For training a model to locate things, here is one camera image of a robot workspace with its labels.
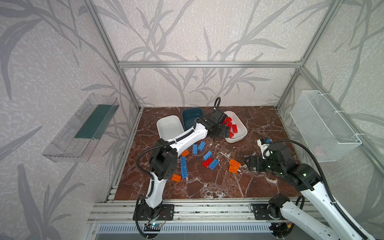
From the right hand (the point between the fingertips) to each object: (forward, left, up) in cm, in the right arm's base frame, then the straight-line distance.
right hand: (251, 154), depth 74 cm
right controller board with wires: (-29, -14, -23) cm, 40 cm away
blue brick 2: (+14, +25, -17) cm, 34 cm away
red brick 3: (+29, +1, -18) cm, 34 cm away
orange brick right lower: (0, +6, -20) cm, 21 cm away
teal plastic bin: (+42, +34, -18) cm, 57 cm away
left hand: (+19, +11, -4) cm, 22 cm away
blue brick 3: (+7, +21, -17) cm, 28 cm away
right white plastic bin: (+27, -4, -18) cm, 33 cm away
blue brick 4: (+2, +18, -17) cm, 25 cm away
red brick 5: (+35, +6, -15) cm, 39 cm away
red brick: (+24, +4, -18) cm, 30 cm away
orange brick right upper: (+3, +5, -17) cm, 18 cm away
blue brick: (+13, +29, -18) cm, 37 cm away
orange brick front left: (-5, +40, -19) cm, 44 cm away
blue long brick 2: (-4, +35, -17) cm, 39 cm away
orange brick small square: (+10, +35, -18) cm, 41 cm away
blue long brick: (+3, +36, -16) cm, 40 cm away
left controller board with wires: (-28, +48, -21) cm, 60 cm away
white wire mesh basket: (+2, -30, +14) cm, 33 cm away
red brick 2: (+3, +22, -17) cm, 28 cm away
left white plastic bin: (+31, +49, -19) cm, 61 cm away
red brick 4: (+33, +4, -18) cm, 38 cm away
